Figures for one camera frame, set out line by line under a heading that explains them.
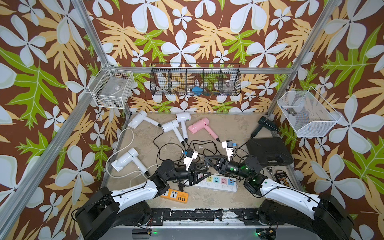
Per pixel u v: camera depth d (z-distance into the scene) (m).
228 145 0.63
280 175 0.88
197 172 0.62
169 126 1.08
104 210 0.41
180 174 0.63
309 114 0.82
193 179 0.62
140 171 0.88
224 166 0.61
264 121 1.08
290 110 0.86
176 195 0.78
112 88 0.86
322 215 0.41
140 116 1.11
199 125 1.08
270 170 0.89
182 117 1.11
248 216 0.75
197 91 0.95
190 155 0.63
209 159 0.65
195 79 0.98
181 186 0.82
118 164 0.88
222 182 0.82
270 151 0.95
